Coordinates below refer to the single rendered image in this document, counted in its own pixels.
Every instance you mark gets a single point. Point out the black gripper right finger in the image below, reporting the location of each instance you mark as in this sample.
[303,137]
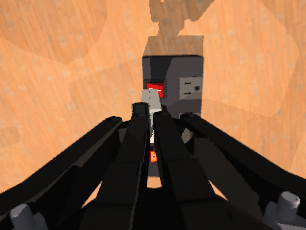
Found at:
[244,177]

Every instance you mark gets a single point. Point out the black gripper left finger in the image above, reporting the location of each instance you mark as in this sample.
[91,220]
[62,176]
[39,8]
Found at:
[62,186]

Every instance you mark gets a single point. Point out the black power strip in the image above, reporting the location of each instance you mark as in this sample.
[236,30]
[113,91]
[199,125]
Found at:
[179,80]

